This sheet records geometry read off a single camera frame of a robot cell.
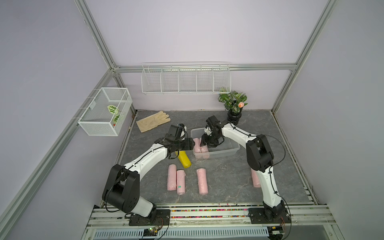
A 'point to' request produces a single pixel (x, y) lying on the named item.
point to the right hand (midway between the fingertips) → (203, 144)
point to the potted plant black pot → (233, 104)
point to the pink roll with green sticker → (181, 182)
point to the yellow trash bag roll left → (184, 158)
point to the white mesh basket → (104, 116)
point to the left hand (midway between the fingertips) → (190, 144)
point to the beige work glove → (153, 120)
